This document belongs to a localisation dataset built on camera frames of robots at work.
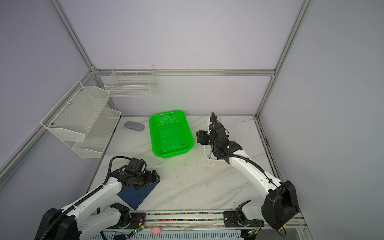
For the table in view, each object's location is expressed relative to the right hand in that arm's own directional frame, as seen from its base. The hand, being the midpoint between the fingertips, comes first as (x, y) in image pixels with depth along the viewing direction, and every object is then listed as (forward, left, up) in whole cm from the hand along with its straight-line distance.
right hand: (200, 132), depth 80 cm
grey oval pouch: (+23, +50, -20) cm, 59 cm away
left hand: (-20, +27, -20) cm, 39 cm away
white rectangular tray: (+1, -6, -24) cm, 25 cm away
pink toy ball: (-42, +21, -23) cm, 53 cm away
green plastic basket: (+16, +22, -22) cm, 35 cm away
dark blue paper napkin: (-28, +35, -21) cm, 50 cm away
